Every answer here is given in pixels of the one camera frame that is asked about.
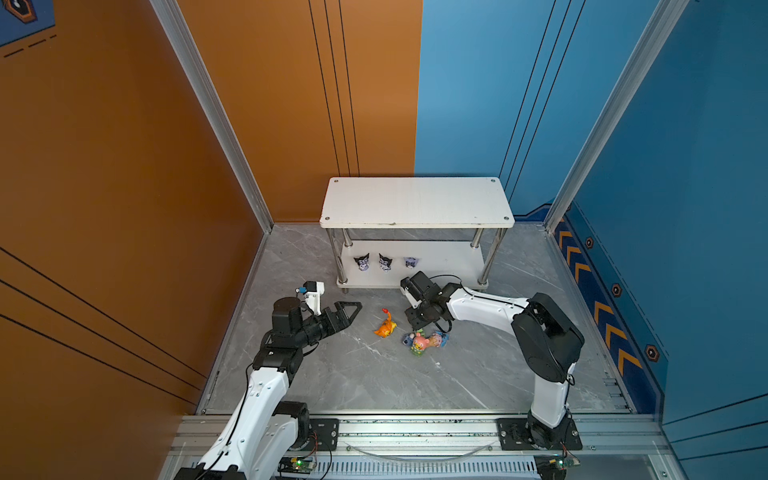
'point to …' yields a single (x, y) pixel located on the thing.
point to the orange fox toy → (387, 326)
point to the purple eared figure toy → (410, 262)
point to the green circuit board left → (296, 464)
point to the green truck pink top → (420, 333)
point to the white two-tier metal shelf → (444, 228)
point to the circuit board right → (554, 466)
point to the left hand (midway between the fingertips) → (353, 308)
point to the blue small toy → (445, 337)
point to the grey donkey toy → (408, 339)
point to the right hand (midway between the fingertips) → (412, 317)
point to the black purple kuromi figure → (363, 262)
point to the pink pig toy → (420, 342)
